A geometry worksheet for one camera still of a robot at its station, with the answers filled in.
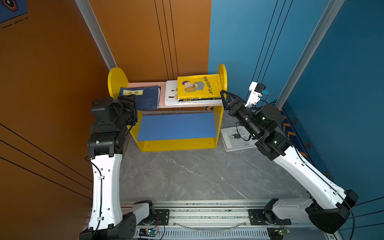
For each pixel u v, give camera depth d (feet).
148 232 2.33
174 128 3.05
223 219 2.43
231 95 1.68
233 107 1.63
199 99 2.16
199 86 2.25
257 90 1.62
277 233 2.30
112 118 1.44
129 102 1.71
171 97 2.24
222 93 1.77
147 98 2.20
